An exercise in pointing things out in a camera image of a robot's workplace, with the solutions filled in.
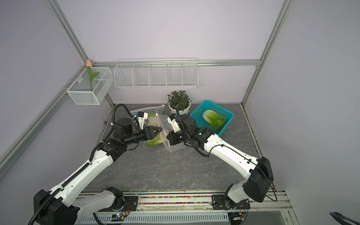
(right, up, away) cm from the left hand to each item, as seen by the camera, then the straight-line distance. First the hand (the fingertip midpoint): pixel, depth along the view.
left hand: (161, 131), depth 72 cm
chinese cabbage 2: (+34, +4, +25) cm, 43 cm away
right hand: (+3, -3, +2) cm, 4 cm away
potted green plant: (+9, +20, +27) cm, 34 cm away
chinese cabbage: (-9, -9, +18) cm, 23 cm away
